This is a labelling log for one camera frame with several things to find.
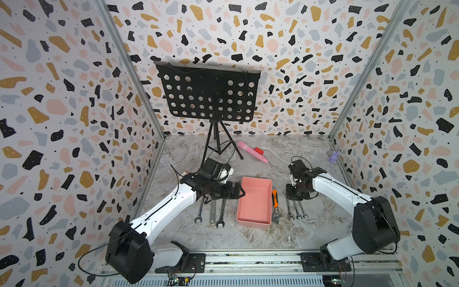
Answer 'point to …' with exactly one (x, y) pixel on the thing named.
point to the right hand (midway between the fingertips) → (289, 197)
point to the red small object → (260, 151)
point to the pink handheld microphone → (242, 145)
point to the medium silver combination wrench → (199, 217)
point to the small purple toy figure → (333, 158)
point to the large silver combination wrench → (220, 221)
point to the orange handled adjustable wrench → (275, 205)
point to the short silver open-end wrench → (303, 210)
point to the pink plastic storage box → (254, 208)
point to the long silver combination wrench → (213, 211)
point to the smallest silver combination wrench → (290, 216)
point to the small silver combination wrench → (299, 214)
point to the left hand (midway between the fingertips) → (239, 193)
